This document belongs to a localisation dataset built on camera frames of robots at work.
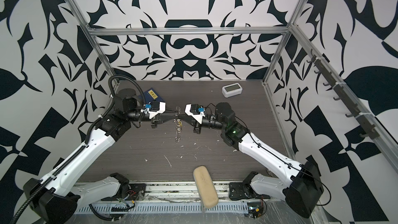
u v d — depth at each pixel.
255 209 0.71
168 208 0.65
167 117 0.59
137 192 0.73
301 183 0.39
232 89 1.09
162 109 0.52
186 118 0.59
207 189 0.73
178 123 0.61
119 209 0.73
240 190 0.74
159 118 0.57
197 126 0.58
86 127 0.92
